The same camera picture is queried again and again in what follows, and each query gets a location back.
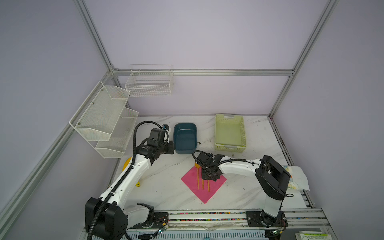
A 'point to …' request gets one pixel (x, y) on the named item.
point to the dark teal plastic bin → (185, 135)
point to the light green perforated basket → (230, 135)
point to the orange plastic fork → (203, 183)
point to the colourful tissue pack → (298, 179)
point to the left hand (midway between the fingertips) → (171, 146)
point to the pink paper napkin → (190, 179)
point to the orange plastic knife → (208, 185)
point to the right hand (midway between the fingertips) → (204, 177)
